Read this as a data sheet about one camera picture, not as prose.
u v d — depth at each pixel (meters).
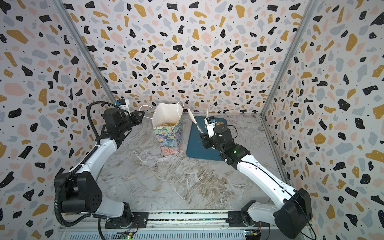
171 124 1.02
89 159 0.49
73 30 0.76
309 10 0.72
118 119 0.65
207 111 1.25
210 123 0.65
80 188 0.42
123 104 0.72
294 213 0.39
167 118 1.01
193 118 0.75
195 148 1.01
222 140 0.55
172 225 0.73
